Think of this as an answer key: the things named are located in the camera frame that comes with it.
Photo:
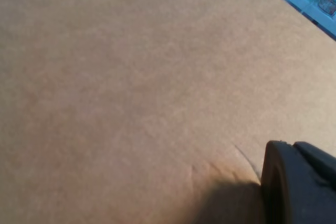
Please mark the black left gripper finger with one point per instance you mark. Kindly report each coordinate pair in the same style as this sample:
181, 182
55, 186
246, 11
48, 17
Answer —
298, 183

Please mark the white background shelf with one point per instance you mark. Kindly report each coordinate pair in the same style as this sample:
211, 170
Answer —
320, 12

